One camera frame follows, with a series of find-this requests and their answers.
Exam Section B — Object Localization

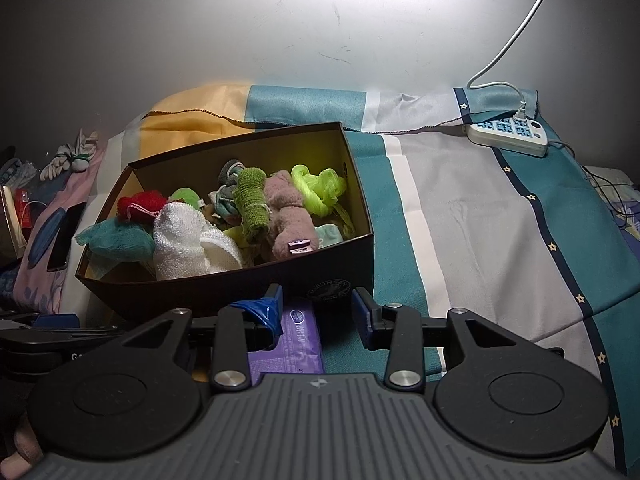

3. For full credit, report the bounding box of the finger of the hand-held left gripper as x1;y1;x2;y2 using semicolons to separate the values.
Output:
0;327;123;348
0;310;83;332

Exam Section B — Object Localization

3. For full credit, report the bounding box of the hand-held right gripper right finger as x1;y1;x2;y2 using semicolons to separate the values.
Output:
351;287;566;394

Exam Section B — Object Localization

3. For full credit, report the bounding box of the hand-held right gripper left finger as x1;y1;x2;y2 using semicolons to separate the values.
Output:
107;284;287;395

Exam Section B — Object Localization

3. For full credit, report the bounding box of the purple plastic packet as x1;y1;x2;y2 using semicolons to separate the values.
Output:
247;305;326;375

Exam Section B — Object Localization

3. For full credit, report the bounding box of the dark cardboard box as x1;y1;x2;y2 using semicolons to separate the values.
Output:
75;121;376;326

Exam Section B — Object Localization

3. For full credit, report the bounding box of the light blue cloth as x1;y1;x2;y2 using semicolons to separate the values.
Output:
314;223;346;250

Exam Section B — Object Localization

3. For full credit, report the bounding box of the pink sock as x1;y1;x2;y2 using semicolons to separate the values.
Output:
262;170;318;262

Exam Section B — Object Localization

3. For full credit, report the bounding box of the white fluffy towel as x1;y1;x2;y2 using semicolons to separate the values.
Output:
152;202;246;281

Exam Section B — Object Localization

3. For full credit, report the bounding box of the green towel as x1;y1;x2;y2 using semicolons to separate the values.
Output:
235;167;271;246

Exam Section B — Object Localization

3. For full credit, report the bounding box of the neon yellow bath pouf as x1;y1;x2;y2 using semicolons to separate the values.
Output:
291;164;351;236

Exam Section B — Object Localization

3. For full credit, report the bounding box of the green plush toy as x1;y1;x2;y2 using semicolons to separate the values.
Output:
169;187;203;211

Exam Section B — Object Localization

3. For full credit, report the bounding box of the grey knitted sock pair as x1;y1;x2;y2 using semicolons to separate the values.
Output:
207;159;251;228

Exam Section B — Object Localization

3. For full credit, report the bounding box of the red bath pouf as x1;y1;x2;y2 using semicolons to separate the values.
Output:
116;190;171;222

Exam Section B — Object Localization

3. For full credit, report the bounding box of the person's left hand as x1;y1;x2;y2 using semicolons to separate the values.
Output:
12;412;47;467

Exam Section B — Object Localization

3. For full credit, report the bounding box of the pink printed blanket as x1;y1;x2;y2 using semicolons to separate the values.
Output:
12;135;113;316

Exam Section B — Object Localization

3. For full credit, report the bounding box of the blue floral cloth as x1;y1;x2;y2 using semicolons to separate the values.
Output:
0;265;21;306

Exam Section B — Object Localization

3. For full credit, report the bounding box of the black smartphone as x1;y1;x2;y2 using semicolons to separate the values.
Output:
46;201;87;272

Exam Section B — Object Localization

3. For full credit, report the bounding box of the red packet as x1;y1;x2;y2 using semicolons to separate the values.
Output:
15;190;33;231

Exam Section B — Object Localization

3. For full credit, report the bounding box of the white glove pair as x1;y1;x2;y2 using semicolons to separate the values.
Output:
40;152;76;181

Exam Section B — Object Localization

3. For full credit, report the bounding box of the clear plastic bag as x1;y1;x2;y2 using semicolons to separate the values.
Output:
0;157;38;186

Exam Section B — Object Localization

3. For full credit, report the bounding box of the white sock bundle green band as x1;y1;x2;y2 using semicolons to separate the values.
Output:
57;130;99;163

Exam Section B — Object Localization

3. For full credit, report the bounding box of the thin black cable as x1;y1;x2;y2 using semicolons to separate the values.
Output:
547;140;640;233

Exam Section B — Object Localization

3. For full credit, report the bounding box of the white power cable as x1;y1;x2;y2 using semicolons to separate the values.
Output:
466;0;566;121

